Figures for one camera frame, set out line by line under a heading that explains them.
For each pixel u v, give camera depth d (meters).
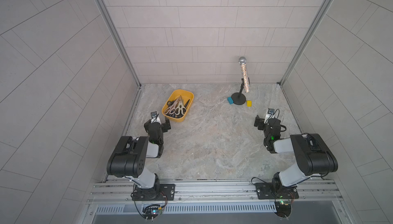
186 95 1.08
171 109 0.97
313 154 0.46
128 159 0.44
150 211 0.65
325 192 0.71
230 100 1.06
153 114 0.77
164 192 0.71
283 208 0.68
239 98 1.08
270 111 0.79
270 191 0.71
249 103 1.05
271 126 0.69
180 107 1.00
